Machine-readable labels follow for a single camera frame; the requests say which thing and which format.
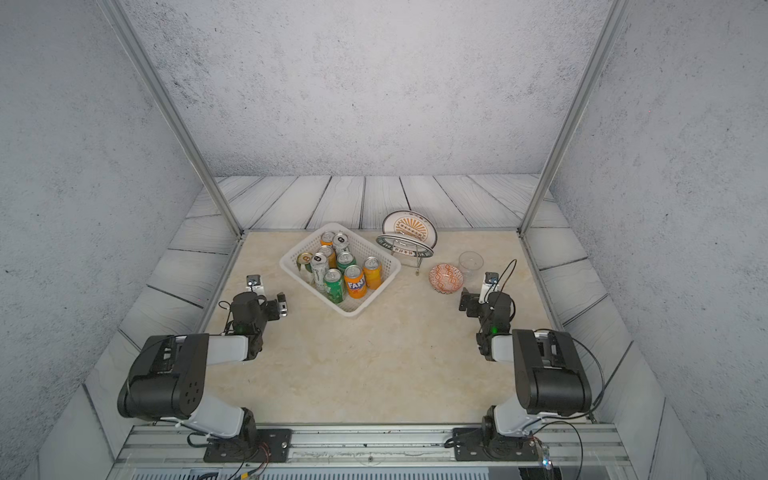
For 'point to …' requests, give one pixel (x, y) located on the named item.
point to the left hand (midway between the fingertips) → (270, 293)
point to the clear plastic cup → (469, 262)
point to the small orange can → (329, 252)
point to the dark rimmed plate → (405, 244)
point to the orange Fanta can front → (355, 281)
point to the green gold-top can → (304, 261)
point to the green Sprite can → (333, 285)
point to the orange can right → (373, 272)
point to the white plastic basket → (350, 306)
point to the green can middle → (345, 259)
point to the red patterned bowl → (446, 278)
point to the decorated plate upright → (411, 223)
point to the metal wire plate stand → (418, 259)
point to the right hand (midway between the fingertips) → (482, 287)
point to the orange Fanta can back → (327, 238)
